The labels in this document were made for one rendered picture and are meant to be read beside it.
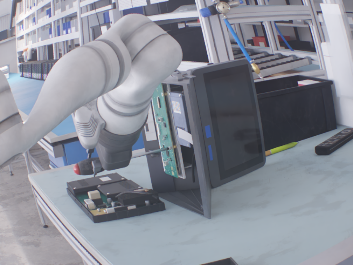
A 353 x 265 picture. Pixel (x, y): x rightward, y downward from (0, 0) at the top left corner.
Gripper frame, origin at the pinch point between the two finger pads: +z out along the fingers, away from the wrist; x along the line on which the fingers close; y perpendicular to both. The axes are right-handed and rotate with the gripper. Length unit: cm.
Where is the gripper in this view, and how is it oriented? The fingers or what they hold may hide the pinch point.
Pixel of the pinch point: (91, 168)
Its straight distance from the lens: 128.1
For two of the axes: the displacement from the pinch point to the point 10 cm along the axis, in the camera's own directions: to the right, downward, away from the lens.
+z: -2.0, 4.6, 8.6
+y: 9.2, -2.2, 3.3
